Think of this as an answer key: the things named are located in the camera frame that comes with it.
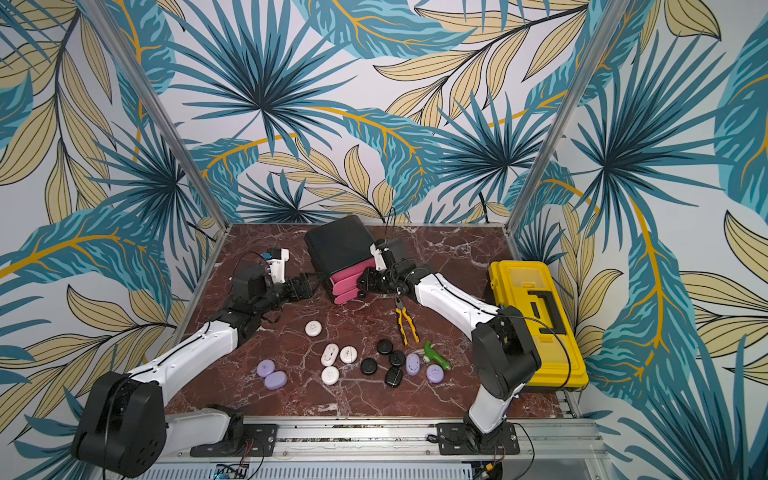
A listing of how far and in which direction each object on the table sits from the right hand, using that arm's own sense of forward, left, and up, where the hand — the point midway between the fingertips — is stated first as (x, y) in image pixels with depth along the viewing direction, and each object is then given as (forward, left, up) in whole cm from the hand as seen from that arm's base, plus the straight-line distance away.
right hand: (361, 280), depth 86 cm
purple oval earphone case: (-23, +24, -14) cm, 36 cm away
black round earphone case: (-14, -6, -14) cm, 21 cm away
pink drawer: (+2, +3, +1) cm, 4 cm away
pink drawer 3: (+1, +5, -11) cm, 12 cm away
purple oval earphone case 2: (-20, -14, -13) cm, 28 cm away
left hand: (-2, +13, +3) cm, 13 cm away
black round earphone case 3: (-20, -2, -13) cm, 24 cm away
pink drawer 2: (-2, +4, +1) cm, 5 cm away
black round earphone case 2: (-18, -10, -14) cm, 25 cm away
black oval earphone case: (-23, -8, -15) cm, 28 cm away
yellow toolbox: (-5, -48, +1) cm, 48 cm away
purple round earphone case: (-20, +27, -13) cm, 36 cm away
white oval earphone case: (-17, +10, -13) cm, 23 cm away
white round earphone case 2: (-17, +4, -13) cm, 22 cm away
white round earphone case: (-9, +15, -12) cm, 21 cm away
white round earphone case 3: (-22, +9, -13) cm, 27 cm away
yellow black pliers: (-3, -12, -14) cm, 18 cm away
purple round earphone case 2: (-22, -20, -14) cm, 33 cm away
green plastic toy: (-18, -20, -13) cm, 30 cm away
